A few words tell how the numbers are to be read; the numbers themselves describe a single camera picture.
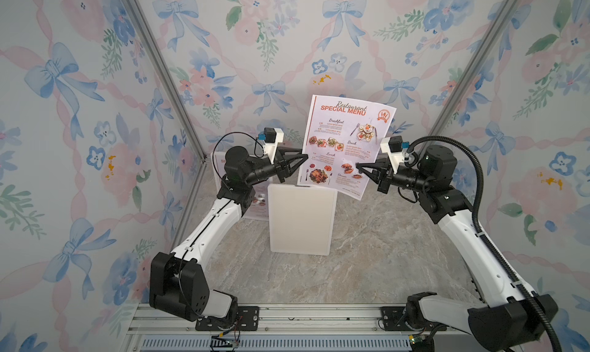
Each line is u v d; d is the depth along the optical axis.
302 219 0.78
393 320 0.74
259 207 0.93
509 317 0.37
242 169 0.56
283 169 0.60
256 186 0.70
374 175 0.64
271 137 0.58
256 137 0.57
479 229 0.45
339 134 0.61
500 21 0.74
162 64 0.85
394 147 0.55
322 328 0.74
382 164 0.60
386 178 0.58
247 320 0.74
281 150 0.64
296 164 0.65
